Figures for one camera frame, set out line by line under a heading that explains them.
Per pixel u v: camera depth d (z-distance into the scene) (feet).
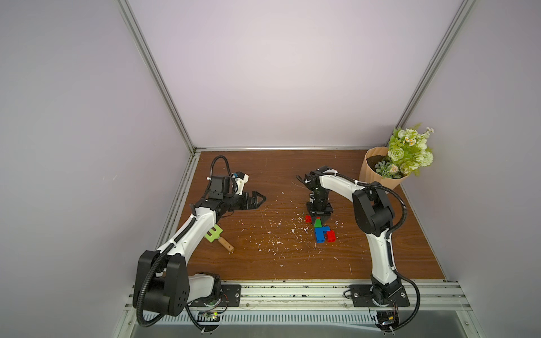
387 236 1.89
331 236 2.84
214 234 2.93
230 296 2.40
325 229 2.84
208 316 2.34
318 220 2.93
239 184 2.54
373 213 1.81
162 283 1.34
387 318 2.28
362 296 2.38
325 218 2.73
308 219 3.00
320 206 2.69
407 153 2.67
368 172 3.00
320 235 2.80
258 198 2.44
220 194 2.16
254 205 2.40
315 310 2.35
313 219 2.76
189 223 1.68
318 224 2.89
